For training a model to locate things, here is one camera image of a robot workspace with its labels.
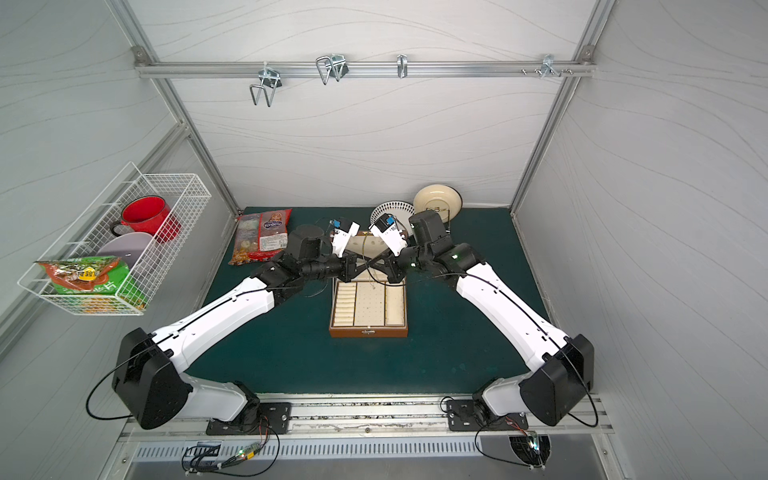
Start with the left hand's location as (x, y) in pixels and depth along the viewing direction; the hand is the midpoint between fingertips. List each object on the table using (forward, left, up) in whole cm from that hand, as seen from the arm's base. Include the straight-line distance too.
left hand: (374, 263), depth 73 cm
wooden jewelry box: (-1, +3, -20) cm, 21 cm away
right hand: (0, 0, +1) cm, 1 cm away
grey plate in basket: (-4, +54, +10) cm, 55 cm away
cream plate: (+35, -22, -10) cm, 42 cm away
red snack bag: (+25, +44, -21) cm, 55 cm away
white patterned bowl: (+42, -6, -23) cm, 49 cm away
